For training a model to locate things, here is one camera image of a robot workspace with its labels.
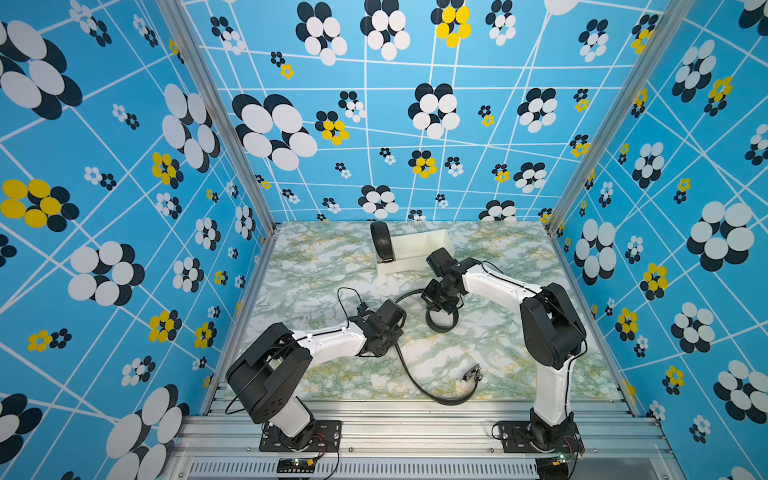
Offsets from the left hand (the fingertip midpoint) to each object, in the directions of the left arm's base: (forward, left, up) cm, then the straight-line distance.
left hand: (404, 332), depth 90 cm
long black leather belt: (+26, +7, +14) cm, 30 cm away
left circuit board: (-33, +27, -5) cm, 43 cm away
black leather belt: (-12, -19, 0) cm, 23 cm away
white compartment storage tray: (+32, -3, 0) cm, 32 cm away
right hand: (+9, -7, +2) cm, 12 cm away
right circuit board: (-33, -35, -4) cm, 49 cm away
